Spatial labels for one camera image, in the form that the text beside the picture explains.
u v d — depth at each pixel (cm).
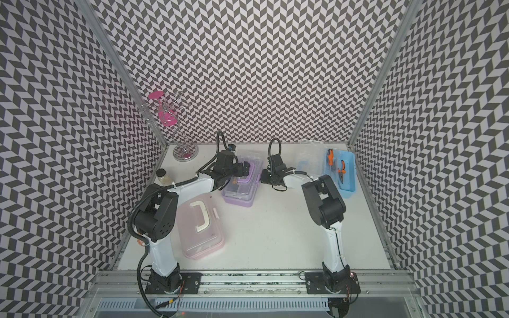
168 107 102
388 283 75
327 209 54
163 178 94
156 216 50
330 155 101
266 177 93
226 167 75
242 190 90
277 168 80
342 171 104
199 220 77
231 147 85
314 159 108
